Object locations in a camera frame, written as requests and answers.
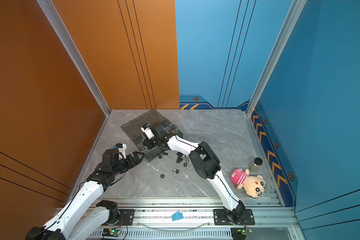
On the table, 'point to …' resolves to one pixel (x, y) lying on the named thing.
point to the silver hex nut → (174, 170)
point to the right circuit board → (240, 233)
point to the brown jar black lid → (255, 165)
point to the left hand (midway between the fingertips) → (140, 156)
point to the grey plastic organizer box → (133, 128)
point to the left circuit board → (111, 232)
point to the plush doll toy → (254, 186)
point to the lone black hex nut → (162, 177)
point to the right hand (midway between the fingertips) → (143, 142)
